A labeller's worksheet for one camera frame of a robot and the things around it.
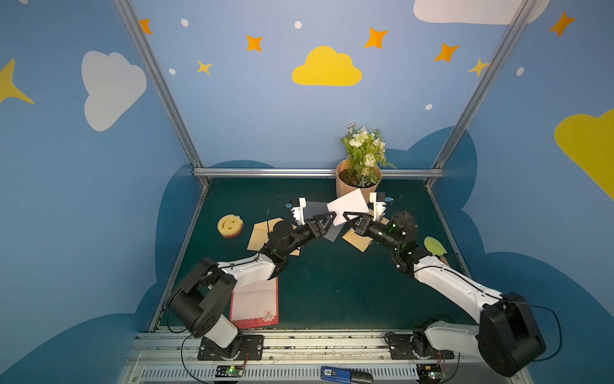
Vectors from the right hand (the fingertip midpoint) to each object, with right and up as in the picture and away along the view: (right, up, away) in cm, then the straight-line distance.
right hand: (351, 212), depth 77 cm
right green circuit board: (+23, -48, -6) cm, 54 cm away
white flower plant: (+9, +22, +16) cm, 29 cm away
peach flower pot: (+1, +8, +24) cm, 26 cm away
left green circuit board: (-38, -48, -6) cm, 61 cm away
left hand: (-5, -2, -1) cm, 6 cm away
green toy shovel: (+39, -15, +21) cm, 47 cm away
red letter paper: (-33, -33, +7) cm, 47 cm away
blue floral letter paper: (+1, +3, 0) cm, 3 cm away
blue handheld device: (-3, -46, -11) cm, 47 cm away
